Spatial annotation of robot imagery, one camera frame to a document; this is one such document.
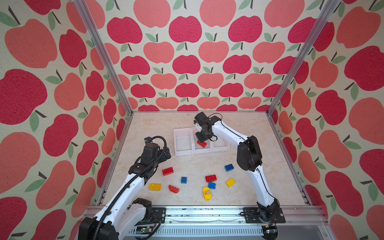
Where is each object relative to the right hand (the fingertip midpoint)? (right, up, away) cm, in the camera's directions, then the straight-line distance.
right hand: (204, 137), depth 99 cm
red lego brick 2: (-22, -19, -12) cm, 31 cm away
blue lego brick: (+15, -17, -10) cm, 25 cm away
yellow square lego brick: (+14, -25, -15) cm, 32 cm away
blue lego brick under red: (+4, -26, -15) cm, 30 cm away
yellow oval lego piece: (-1, -30, -20) cm, 36 cm away
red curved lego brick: (-18, -27, -17) cm, 37 cm away
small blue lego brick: (-13, -23, -15) cm, 30 cm away
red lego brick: (0, -5, +2) cm, 5 cm away
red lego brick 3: (+3, -23, -13) cm, 26 cm away
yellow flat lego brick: (-29, -27, -16) cm, 42 cm away
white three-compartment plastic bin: (-12, -4, +3) cm, 13 cm away
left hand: (-23, -7, -15) cm, 29 cm away
